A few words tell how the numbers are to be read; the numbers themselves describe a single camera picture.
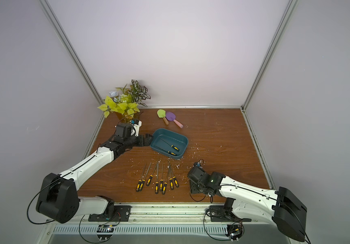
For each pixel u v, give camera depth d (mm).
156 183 831
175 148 958
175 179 835
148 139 777
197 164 744
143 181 832
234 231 695
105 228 717
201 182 599
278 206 410
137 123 773
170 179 832
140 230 696
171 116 1149
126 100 998
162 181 834
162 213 754
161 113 1177
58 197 412
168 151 946
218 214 726
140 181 832
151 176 853
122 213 738
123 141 657
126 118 1062
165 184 825
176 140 1004
